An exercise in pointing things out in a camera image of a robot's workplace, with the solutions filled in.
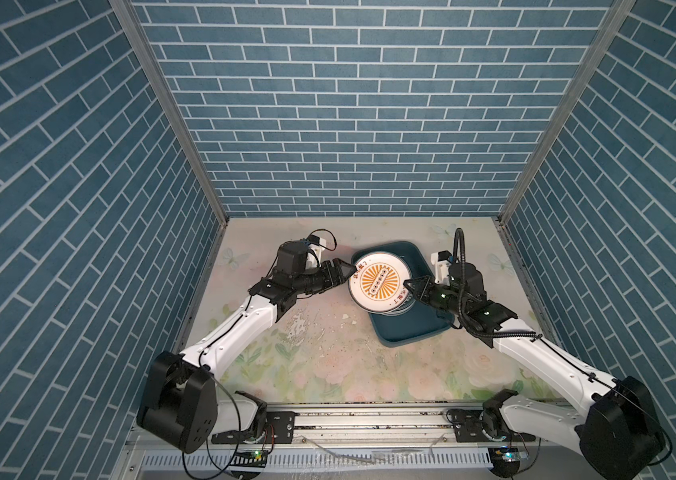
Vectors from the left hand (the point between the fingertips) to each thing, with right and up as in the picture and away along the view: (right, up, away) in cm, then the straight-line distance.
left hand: (350, 273), depth 79 cm
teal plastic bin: (+22, -16, +11) cm, 29 cm away
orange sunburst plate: (+8, -3, +3) cm, 9 cm away
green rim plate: (+17, -11, +11) cm, 23 cm away
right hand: (+13, -2, +1) cm, 14 cm away
